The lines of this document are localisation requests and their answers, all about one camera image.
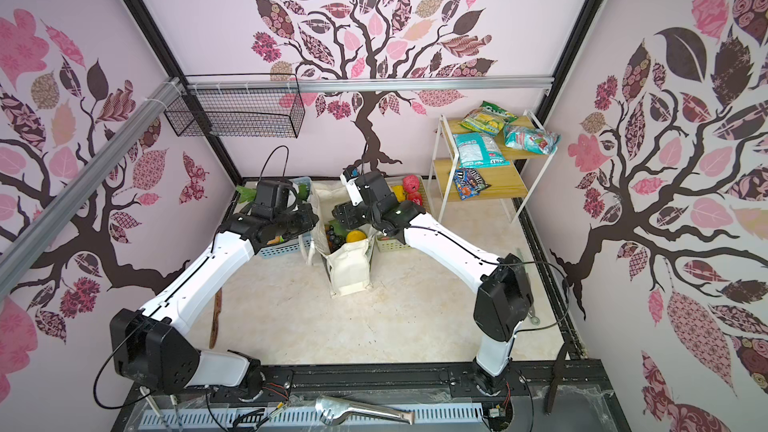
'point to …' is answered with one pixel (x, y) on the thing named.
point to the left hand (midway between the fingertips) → (319, 221)
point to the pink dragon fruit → (411, 183)
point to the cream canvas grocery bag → (349, 265)
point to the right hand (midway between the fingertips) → (346, 201)
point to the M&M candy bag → (469, 183)
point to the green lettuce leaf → (246, 194)
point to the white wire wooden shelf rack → (450, 183)
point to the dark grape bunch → (334, 241)
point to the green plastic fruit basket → (388, 243)
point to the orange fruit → (355, 235)
